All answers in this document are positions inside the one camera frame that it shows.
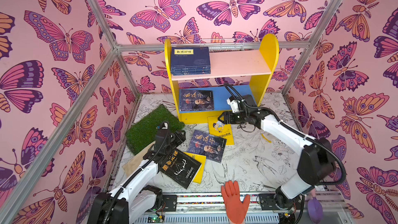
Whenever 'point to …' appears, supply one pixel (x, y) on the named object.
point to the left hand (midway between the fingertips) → (184, 132)
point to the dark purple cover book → (194, 100)
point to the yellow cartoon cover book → (217, 128)
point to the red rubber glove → (236, 209)
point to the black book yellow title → (181, 167)
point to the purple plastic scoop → (315, 210)
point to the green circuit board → (155, 220)
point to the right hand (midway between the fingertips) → (222, 116)
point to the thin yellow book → (201, 159)
